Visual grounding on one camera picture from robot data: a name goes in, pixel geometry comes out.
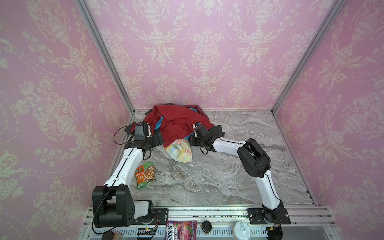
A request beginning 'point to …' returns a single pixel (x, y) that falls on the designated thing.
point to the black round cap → (206, 227)
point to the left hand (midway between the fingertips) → (156, 138)
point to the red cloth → (176, 123)
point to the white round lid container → (241, 231)
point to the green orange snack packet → (145, 174)
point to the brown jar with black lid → (111, 235)
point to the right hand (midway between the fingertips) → (190, 138)
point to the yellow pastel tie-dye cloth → (180, 150)
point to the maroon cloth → (198, 109)
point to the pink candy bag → (185, 230)
